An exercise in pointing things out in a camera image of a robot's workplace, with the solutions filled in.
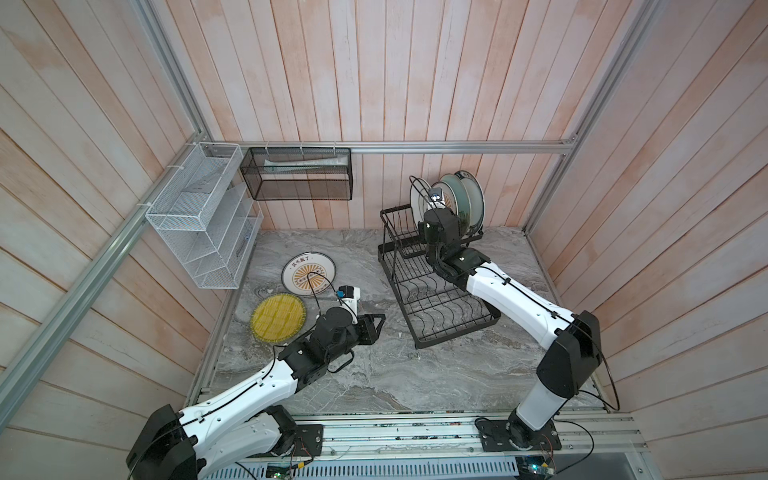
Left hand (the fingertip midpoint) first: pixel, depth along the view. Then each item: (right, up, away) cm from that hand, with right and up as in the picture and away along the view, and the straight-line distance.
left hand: (381, 324), depth 76 cm
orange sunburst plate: (+19, +36, +8) cm, 41 cm away
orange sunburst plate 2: (-31, +12, +31) cm, 45 cm away
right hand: (+16, +30, +3) cm, 34 cm away
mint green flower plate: (+24, +33, +10) cm, 42 cm away
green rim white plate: (+27, +34, +6) cm, 44 cm away
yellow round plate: (-33, -2, +19) cm, 39 cm away
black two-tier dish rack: (+17, +1, +20) cm, 26 cm away
